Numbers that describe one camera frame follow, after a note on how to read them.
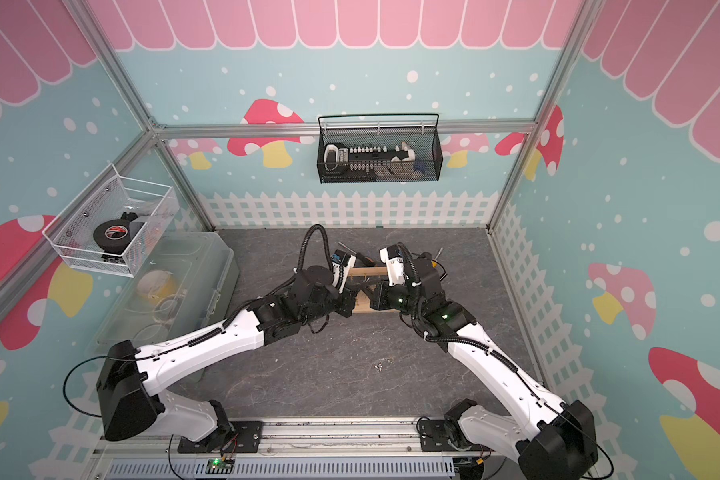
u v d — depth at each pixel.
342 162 0.87
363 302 0.70
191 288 0.79
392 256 0.65
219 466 0.73
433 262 0.58
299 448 0.74
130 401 0.40
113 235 0.71
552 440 0.38
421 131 0.90
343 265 0.65
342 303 0.67
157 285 0.79
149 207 0.73
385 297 0.64
